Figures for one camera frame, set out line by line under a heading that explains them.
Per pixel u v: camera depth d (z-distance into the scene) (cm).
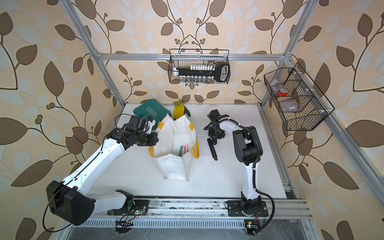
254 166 57
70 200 38
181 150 95
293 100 77
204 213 74
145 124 64
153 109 112
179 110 116
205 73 86
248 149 55
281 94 82
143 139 65
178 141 98
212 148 96
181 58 91
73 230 71
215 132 87
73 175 42
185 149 94
